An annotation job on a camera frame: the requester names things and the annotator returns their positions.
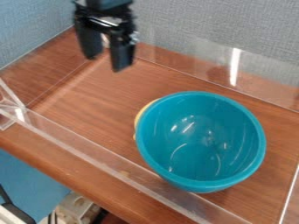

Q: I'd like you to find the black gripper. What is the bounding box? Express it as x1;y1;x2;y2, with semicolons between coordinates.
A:
73;0;136;72

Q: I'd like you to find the blue plastic bowl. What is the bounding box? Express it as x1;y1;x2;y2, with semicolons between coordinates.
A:
134;91;267;193

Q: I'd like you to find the yellow object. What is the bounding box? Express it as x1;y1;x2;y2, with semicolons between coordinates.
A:
133;98;158;140

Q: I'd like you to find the clear acrylic back barrier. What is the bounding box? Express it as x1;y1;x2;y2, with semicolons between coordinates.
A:
136;33;299;113

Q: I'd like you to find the clear acrylic barrier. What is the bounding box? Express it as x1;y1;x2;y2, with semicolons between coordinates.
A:
136;33;299;113
0;109;251;224

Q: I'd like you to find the clear acrylic front barrier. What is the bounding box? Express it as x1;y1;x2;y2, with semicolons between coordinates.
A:
0;109;251;224

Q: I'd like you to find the white device below table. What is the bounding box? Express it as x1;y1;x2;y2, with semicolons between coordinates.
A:
46;192;101;224

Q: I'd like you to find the clear acrylic left bracket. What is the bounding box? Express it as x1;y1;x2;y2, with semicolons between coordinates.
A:
0;78;26;131

